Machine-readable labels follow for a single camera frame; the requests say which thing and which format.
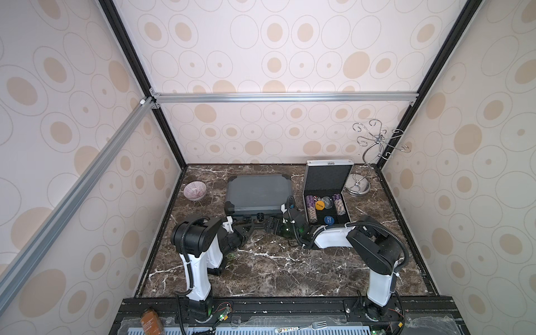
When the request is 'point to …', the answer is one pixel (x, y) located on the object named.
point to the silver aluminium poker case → (324, 182)
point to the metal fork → (315, 326)
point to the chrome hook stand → (375, 147)
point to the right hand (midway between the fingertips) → (275, 224)
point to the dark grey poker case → (257, 194)
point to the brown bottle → (151, 323)
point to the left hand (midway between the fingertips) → (260, 226)
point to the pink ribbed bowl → (195, 190)
